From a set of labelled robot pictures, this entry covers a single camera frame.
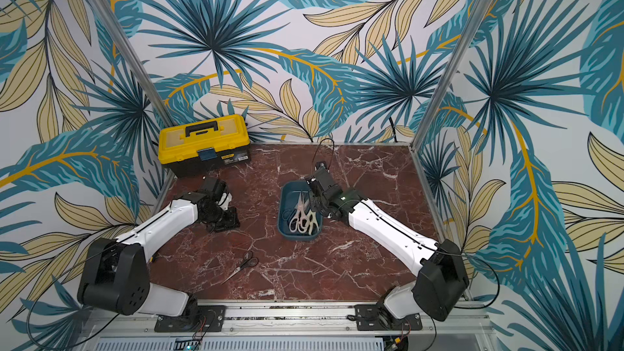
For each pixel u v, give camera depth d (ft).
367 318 2.40
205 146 3.18
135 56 2.87
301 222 2.93
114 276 1.38
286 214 3.06
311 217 3.04
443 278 1.33
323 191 1.95
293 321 2.45
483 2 2.45
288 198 3.22
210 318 2.35
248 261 2.79
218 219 2.41
